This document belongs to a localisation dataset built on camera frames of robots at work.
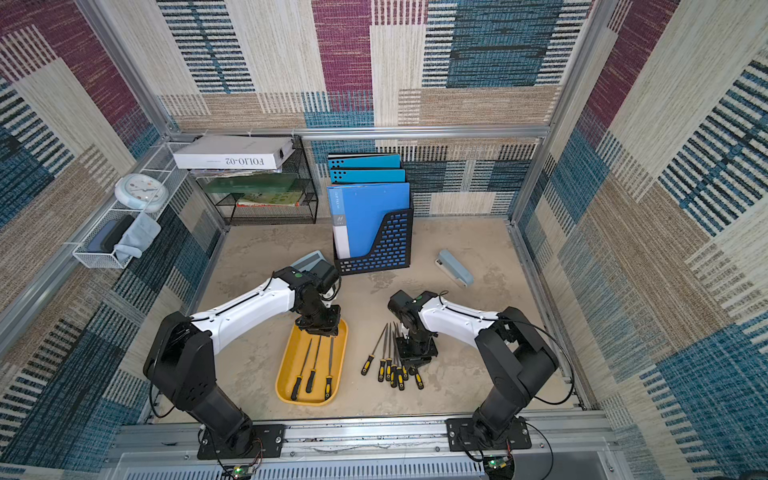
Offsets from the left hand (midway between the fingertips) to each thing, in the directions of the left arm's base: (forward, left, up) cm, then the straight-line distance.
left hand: (337, 331), depth 84 cm
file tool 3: (-6, -12, -7) cm, 15 cm away
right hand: (-7, -20, -6) cm, 22 cm away
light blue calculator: (+27, +14, -4) cm, 31 cm away
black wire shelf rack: (+53, +18, -5) cm, 56 cm away
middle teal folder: (+41, -8, +22) cm, 47 cm away
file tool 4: (-6, -14, -7) cm, 17 cm away
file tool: (-10, +2, -8) cm, 13 cm away
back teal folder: (+51, -7, +20) cm, 55 cm away
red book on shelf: (+40, +24, +14) cm, 48 cm away
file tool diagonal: (-10, +7, -7) cm, 14 cm away
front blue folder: (+29, -6, +17) cm, 34 cm away
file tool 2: (-5, -9, -8) cm, 13 cm away
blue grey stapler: (+22, -36, -2) cm, 42 cm away
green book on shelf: (+45, +28, +17) cm, 55 cm away
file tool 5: (-9, -18, -7) cm, 21 cm away
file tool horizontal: (-11, +11, -7) cm, 17 cm away
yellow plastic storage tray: (-7, +7, -7) cm, 13 cm away
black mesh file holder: (+26, -16, +5) cm, 31 cm away
